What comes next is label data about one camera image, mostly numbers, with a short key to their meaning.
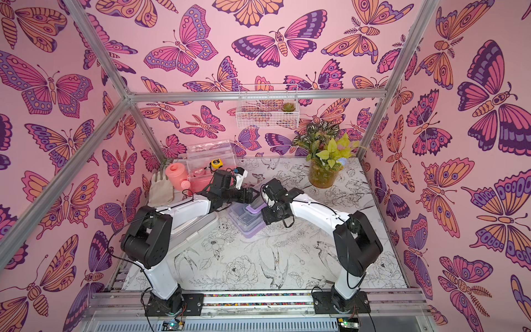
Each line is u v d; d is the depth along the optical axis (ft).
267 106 3.12
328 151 3.02
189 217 1.93
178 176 3.21
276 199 2.21
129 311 2.40
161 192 3.55
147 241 1.59
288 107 3.03
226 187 2.53
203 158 3.74
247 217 2.87
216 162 3.48
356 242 1.51
